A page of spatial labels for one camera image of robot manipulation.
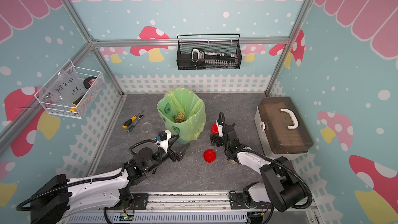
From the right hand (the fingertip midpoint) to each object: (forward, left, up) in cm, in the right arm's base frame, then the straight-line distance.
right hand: (217, 132), depth 91 cm
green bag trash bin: (+12, +21, +3) cm, 24 cm away
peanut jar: (-2, +2, +6) cm, 7 cm away
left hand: (-13, +17, +12) cm, 24 cm away
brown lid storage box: (-4, -34, +6) cm, 35 cm away
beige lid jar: (-17, -8, -4) cm, 19 cm away
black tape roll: (+15, +67, +28) cm, 74 cm away
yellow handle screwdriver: (+14, +56, -4) cm, 58 cm away
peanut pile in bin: (+7, +22, +4) cm, 24 cm away
